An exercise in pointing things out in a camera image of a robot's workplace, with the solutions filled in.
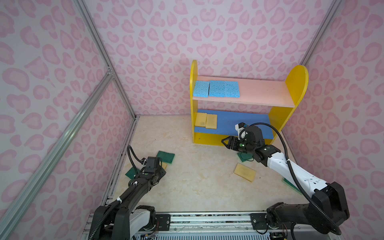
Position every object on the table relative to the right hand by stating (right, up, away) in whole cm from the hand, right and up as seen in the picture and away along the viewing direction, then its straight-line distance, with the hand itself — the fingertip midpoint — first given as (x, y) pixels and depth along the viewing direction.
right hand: (225, 140), depth 80 cm
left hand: (-36, -18, +9) cm, 42 cm away
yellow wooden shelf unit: (+2, +26, +37) cm, 46 cm away
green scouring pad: (-35, -12, +15) cm, 40 cm away
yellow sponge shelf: (-13, +12, +17) cm, 24 cm away
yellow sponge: (-6, +11, +15) cm, 20 cm away
